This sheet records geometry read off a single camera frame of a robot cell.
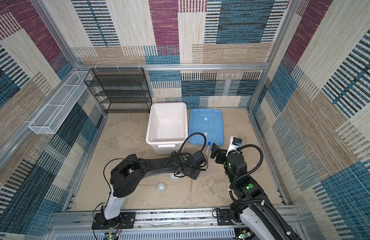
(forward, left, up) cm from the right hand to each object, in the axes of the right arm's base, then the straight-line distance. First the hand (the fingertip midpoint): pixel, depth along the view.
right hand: (221, 147), depth 76 cm
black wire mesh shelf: (+52, +64, -3) cm, 83 cm away
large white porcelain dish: (-8, +25, -18) cm, 32 cm away
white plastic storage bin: (+28, +31, -20) cm, 46 cm away
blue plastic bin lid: (+33, 0, -20) cm, 39 cm away
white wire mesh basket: (+9, +81, +14) cm, 82 cm away
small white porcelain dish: (-13, +32, -19) cm, 39 cm away
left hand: (-5, +12, -19) cm, 23 cm away
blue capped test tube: (+5, +5, -5) cm, 9 cm away
